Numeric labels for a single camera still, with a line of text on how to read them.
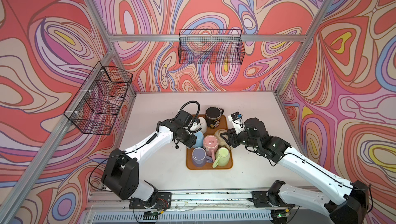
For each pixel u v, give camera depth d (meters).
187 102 0.69
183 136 0.70
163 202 0.72
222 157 0.77
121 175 0.42
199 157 0.80
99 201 0.75
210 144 0.81
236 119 0.64
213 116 0.91
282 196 0.61
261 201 0.73
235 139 0.65
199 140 0.83
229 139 0.67
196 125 0.77
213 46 0.96
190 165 0.84
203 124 0.91
